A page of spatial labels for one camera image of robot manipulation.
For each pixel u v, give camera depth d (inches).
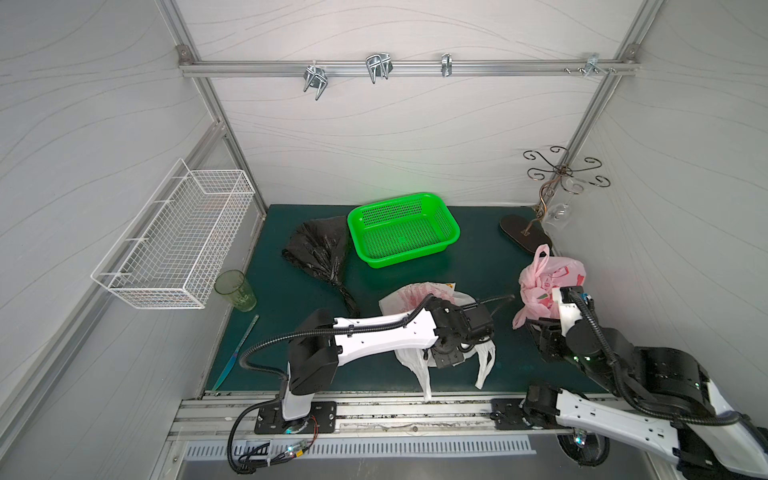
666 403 15.4
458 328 20.5
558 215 35.0
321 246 39.5
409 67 30.8
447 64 30.9
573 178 33.9
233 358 32.7
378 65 30.2
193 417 29.5
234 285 33.1
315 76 29.8
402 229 45.1
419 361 27.2
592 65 30.1
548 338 20.9
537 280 33.6
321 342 19.3
